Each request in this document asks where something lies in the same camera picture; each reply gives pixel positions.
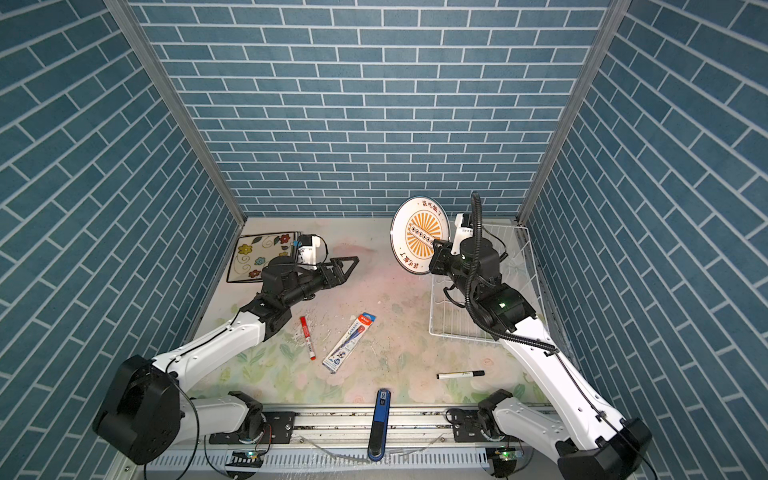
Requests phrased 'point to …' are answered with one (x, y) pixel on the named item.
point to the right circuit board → (505, 457)
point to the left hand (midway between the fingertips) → (352, 263)
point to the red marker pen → (306, 331)
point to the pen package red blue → (347, 343)
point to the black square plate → (251, 253)
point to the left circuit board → (245, 458)
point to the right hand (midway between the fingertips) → (431, 238)
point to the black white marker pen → (462, 374)
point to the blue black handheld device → (380, 425)
